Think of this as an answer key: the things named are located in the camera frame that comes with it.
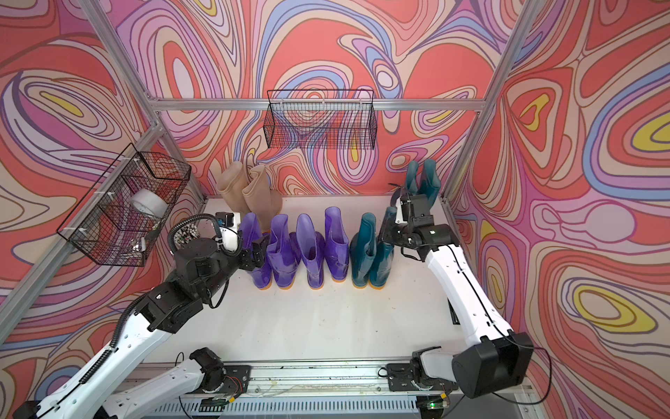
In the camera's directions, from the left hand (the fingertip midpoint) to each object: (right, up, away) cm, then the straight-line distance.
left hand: (259, 235), depth 67 cm
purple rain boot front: (+10, -1, +18) cm, 20 cm away
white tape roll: (-34, +9, +7) cm, 36 cm away
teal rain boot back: (+28, -5, +7) cm, 29 cm away
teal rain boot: (+50, +21, +34) cm, 64 cm away
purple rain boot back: (+20, -5, +9) cm, 23 cm away
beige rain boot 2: (-17, +15, +23) cm, 32 cm away
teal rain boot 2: (+54, +17, +26) cm, 63 cm away
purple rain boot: (+6, -5, +4) cm, 9 cm away
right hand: (+35, -1, +11) cm, 37 cm away
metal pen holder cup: (-30, 0, +18) cm, 35 cm away
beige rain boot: (-6, +11, +27) cm, 30 cm away
